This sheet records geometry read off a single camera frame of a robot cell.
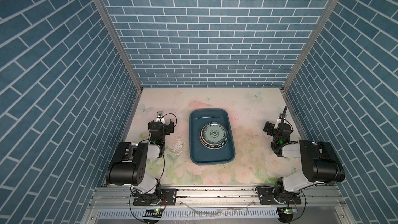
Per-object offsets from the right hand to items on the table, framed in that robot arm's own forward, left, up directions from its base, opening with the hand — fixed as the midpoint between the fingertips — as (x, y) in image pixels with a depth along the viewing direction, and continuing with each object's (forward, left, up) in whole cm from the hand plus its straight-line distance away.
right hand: (275, 121), depth 94 cm
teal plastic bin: (-22, +45, -5) cm, 51 cm away
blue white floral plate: (-10, +37, -2) cm, 39 cm away
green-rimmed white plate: (-18, +37, -4) cm, 41 cm away
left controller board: (-50, +64, -9) cm, 82 cm away
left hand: (-5, +69, +2) cm, 70 cm away
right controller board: (-45, +2, -9) cm, 46 cm away
